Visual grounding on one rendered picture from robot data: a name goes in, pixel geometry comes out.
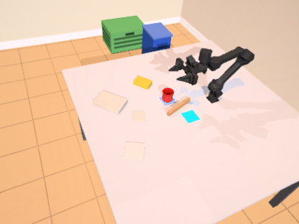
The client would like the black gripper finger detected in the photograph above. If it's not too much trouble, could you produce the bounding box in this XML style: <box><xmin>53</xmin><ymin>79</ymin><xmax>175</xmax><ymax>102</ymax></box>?
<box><xmin>176</xmin><ymin>73</ymin><xmax>192</xmax><ymax>84</ymax></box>
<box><xmin>168</xmin><ymin>60</ymin><xmax>180</xmax><ymax>72</ymax></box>

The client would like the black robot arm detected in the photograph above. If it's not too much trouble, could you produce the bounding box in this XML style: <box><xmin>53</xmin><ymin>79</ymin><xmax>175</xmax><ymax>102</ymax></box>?
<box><xmin>185</xmin><ymin>46</ymin><xmax>254</xmax><ymax>103</ymax></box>

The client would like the orange flat bar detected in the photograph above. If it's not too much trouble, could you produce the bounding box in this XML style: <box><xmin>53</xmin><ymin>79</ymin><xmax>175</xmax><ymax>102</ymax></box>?
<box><xmin>167</xmin><ymin>97</ymin><xmax>190</xmax><ymax>116</ymax></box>

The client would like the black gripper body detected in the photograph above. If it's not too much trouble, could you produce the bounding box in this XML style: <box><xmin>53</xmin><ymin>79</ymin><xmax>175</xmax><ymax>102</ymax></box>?
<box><xmin>175</xmin><ymin>58</ymin><xmax>200</xmax><ymax>85</ymax></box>

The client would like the yellow rectangular block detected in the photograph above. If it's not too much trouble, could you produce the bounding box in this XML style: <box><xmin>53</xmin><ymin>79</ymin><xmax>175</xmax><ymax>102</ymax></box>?
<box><xmin>134</xmin><ymin>76</ymin><xmax>152</xmax><ymax>90</ymax></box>

